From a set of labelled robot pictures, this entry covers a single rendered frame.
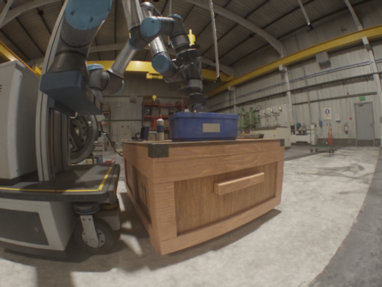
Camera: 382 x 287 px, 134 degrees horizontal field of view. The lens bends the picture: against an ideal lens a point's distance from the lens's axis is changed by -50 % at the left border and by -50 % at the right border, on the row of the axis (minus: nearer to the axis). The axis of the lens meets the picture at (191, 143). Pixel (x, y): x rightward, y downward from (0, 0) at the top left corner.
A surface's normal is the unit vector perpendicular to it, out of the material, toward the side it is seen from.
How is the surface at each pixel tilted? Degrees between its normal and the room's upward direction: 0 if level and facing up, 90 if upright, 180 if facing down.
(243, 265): 0
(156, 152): 90
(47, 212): 90
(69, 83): 90
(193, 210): 90
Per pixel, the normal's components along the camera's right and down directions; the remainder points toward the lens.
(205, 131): 0.34, 0.02
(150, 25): -0.55, 0.45
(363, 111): -0.92, 0.04
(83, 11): 0.71, 0.09
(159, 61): -0.29, 0.12
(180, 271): -0.03, -1.00
